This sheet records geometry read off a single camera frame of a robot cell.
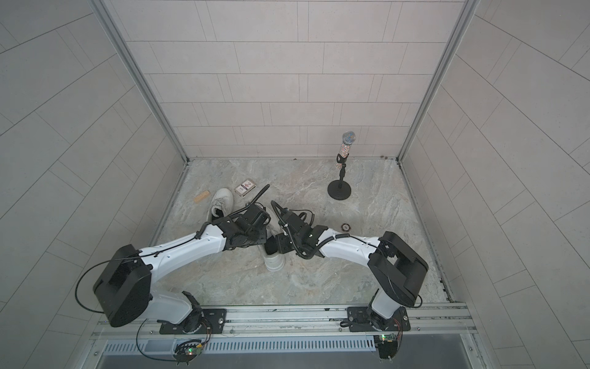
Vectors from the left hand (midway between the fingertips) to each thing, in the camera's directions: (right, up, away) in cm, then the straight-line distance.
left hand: (268, 234), depth 86 cm
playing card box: (-13, +17, +17) cm, 27 cm away
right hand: (+4, -3, -2) cm, 6 cm away
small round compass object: (+31, +1, +7) cm, 32 cm away
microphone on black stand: (+30, +16, +18) cm, 39 cm away
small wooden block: (-32, +13, +15) cm, 38 cm away
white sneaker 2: (+4, -7, -10) cm, 13 cm away
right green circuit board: (+39, -29, -17) cm, 52 cm away
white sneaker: (-18, +11, +3) cm, 22 cm away
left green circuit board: (-19, -28, -22) cm, 40 cm away
